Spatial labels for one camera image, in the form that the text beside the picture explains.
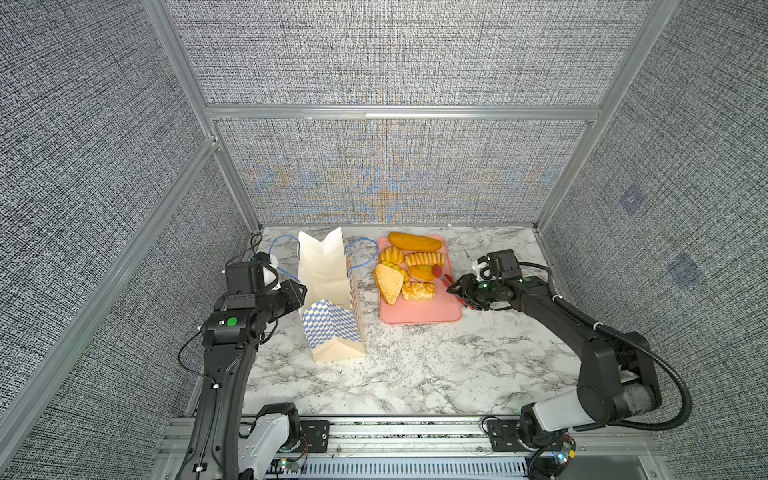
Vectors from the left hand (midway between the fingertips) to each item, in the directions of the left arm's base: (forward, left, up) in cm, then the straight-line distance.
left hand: (303, 288), depth 73 cm
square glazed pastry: (+10, -31, -19) cm, 38 cm away
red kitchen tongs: (+10, -40, -12) cm, 43 cm away
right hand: (+6, -40, -13) cm, 43 cm away
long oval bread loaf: (+31, -31, -19) cm, 48 cm away
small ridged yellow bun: (+27, -24, -20) cm, 41 cm away
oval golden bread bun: (+16, -34, -17) cm, 41 cm away
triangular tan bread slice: (+14, -23, -19) cm, 33 cm away
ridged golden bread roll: (+23, -36, -19) cm, 47 cm away
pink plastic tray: (+5, -39, -22) cm, 45 cm away
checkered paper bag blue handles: (-4, -6, +2) cm, 8 cm away
